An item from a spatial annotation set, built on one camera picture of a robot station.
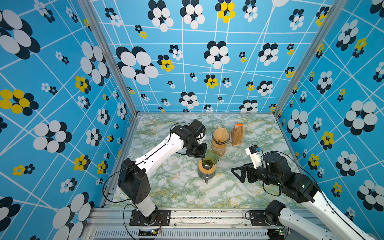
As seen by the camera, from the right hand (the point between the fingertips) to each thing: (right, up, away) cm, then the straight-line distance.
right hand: (238, 168), depth 69 cm
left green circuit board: (-41, -31, +1) cm, 51 cm away
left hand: (-14, +4, +9) cm, 17 cm away
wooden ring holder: (-15, -4, +10) cm, 18 cm away
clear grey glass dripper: (-5, +14, +22) cm, 26 cm away
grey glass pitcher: (-14, -7, +10) cm, 19 cm away
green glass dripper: (-12, +3, +10) cm, 16 cm away
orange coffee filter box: (+8, +14, +27) cm, 32 cm away
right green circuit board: (+18, -31, +2) cm, 36 cm away
